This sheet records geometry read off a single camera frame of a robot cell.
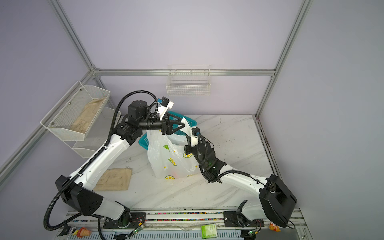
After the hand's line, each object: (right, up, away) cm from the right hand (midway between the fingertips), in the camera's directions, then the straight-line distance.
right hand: (185, 133), depth 75 cm
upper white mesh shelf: (-60, +9, +3) cm, 61 cm away
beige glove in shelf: (-53, +5, 0) cm, 54 cm away
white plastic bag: (-11, -15, +7) cm, 19 cm away
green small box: (+12, -46, -6) cm, 48 cm away
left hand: (-1, +5, -9) cm, 10 cm away
